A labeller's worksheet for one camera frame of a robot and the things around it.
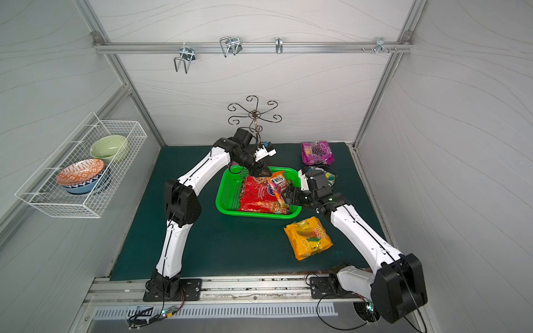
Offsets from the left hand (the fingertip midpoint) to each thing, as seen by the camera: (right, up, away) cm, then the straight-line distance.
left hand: (270, 172), depth 87 cm
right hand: (+8, -8, -6) cm, 13 cm away
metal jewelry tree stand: (-7, +25, +3) cm, 26 cm away
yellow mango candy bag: (+15, -26, -8) cm, 31 cm away
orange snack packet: (+3, -6, -1) cm, 7 cm away
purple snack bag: (+25, +9, +23) cm, 36 cm away
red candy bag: (-7, -11, 0) cm, 13 cm away
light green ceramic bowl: (-58, +9, -14) cm, 60 cm away
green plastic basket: (-20, -13, +10) cm, 26 cm away
